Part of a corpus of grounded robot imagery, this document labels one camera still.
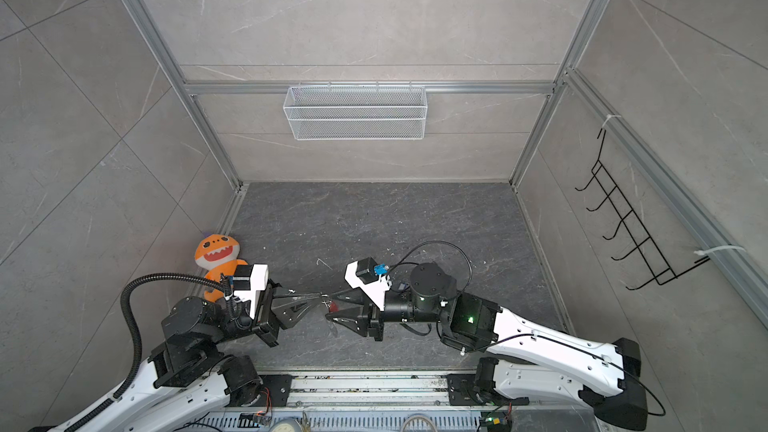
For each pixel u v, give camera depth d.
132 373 0.45
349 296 0.54
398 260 1.00
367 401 0.73
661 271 0.58
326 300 0.51
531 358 0.44
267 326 0.45
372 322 0.46
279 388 0.73
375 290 0.46
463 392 0.73
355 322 0.48
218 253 0.90
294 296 0.49
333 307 0.53
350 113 1.00
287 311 0.49
